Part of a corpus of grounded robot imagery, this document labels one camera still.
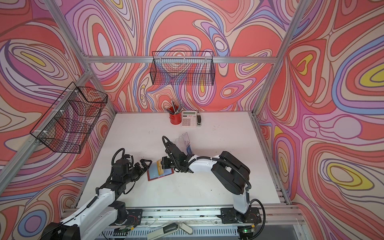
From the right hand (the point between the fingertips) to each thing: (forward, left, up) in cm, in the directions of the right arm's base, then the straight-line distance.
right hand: (163, 166), depth 87 cm
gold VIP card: (-2, +2, -1) cm, 3 cm away
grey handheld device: (-31, -6, +1) cm, 32 cm away
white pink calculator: (+38, -16, -2) cm, 42 cm away
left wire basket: (+10, +45, +27) cm, 53 cm away
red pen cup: (+36, -6, +1) cm, 37 cm away
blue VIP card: (+7, -16, +5) cm, 18 cm away
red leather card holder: (-2, +5, -3) cm, 6 cm away
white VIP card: (+16, -14, +4) cm, 22 cm away
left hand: (+1, +7, +2) cm, 7 cm away
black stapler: (+37, -23, 0) cm, 43 cm away
